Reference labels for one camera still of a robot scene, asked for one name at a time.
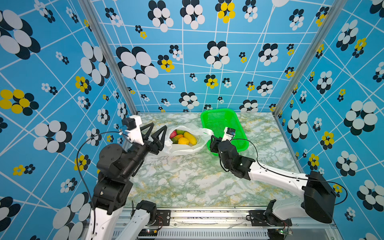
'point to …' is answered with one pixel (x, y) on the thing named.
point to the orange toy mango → (175, 139)
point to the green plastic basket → (217, 119)
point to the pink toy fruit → (173, 134)
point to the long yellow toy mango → (191, 138)
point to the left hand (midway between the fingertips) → (160, 125)
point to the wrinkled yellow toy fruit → (182, 140)
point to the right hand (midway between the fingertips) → (215, 137)
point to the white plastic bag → (201, 135)
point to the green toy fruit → (180, 132)
